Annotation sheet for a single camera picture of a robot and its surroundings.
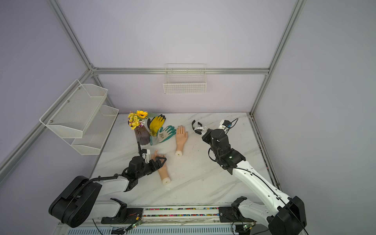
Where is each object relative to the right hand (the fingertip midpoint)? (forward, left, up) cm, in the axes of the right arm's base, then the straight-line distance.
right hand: (207, 131), depth 78 cm
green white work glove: (+15, +30, -23) cm, 41 cm away
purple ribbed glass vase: (+15, +45, -23) cm, 52 cm away
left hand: (-8, +28, -22) cm, 36 cm away
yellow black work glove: (+27, +37, -23) cm, 51 cm away
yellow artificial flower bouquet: (+9, +40, +2) cm, 41 cm away
